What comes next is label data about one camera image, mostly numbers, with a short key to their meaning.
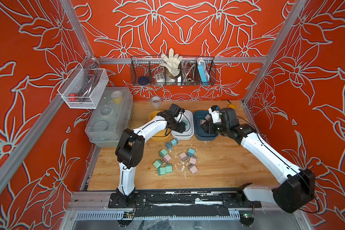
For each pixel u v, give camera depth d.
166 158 0.86
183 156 0.87
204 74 0.87
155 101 1.18
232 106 1.15
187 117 1.10
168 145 0.90
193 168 0.82
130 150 0.51
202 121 1.03
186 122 1.07
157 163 0.84
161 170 0.81
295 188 0.39
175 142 0.92
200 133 0.91
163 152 0.88
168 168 0.83
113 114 0.92
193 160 0.86
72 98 0.69
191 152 0.88
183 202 0.73
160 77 0.94
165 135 0.77
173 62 0.92
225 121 0.61
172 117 0.76
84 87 0.76
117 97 1.01
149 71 0.99
